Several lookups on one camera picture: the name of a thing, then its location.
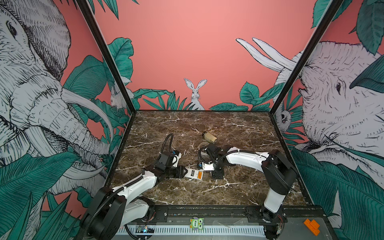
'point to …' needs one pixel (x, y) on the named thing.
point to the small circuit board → (145, 229)
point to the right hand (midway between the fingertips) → (212, 168)
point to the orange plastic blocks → (313, 226)
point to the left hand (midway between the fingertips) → (185, 169)
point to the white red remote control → (195, 174)
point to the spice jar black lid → (209, 137)
